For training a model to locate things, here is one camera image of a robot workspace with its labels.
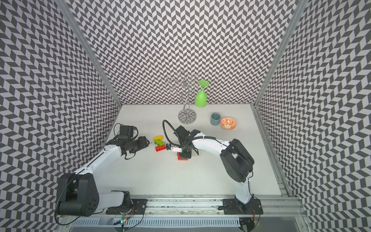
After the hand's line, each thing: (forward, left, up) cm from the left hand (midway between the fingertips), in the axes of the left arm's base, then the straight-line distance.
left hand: (145, 144), depth 88 cm
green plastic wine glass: (+24, -34, +15) cm, 44 cm away
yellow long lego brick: (+8, -7, -5) cm, 12 cm away
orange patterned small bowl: (+20, -55, -5) cm, 59 cm away
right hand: (-4, -24, -4) cm, 25 cm away
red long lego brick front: (-6, -21, -6) cm, 22 cm away
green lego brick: (+4, -7, -4) cm, 9 cm away
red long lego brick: (+1, -8, -6) cm, 10 cm away
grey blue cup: (+23, -46, -3) cm, 51 cm away
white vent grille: (-38, -12, -7) cm, 41 cm away
